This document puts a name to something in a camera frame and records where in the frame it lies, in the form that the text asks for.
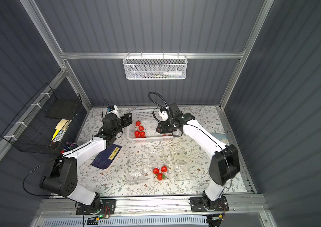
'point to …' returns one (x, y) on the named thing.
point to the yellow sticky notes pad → (58, 127)
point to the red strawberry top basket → (138, 123)
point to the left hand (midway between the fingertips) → (130, 115)
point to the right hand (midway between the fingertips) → (160, 127)
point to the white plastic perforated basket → (146, 117)
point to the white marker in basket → (173, 73)
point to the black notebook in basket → (61, 109)
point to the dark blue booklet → (106, 160)
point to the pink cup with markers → (70, 146)
